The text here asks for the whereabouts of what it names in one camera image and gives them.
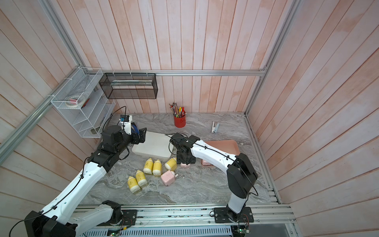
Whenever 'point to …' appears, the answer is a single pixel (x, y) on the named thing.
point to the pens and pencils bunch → (179, 112)
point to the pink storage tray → (229, 146)
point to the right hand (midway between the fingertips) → (182, 160)
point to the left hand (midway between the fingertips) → (139, 130)
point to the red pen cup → (179, 122)
